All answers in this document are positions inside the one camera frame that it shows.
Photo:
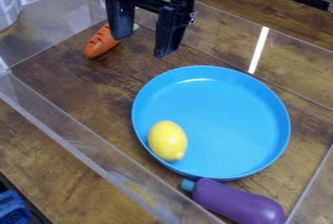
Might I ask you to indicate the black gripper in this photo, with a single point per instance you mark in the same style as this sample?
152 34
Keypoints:
175 14

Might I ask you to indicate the purple toy eggplant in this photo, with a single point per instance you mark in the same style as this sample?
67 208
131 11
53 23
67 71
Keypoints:
243 207

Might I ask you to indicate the blue round tray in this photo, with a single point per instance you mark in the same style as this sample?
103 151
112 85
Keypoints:
233 116

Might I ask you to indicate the orange toy carrot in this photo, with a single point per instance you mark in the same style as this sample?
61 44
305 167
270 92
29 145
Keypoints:
100 43

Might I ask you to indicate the yellow toy lemon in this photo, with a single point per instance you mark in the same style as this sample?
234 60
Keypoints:
167 141

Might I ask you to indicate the blue object at corner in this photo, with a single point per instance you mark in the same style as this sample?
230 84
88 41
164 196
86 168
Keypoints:
13 210

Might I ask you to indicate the clear acrylic enclosure wall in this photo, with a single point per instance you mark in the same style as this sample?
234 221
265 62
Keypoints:
68 149

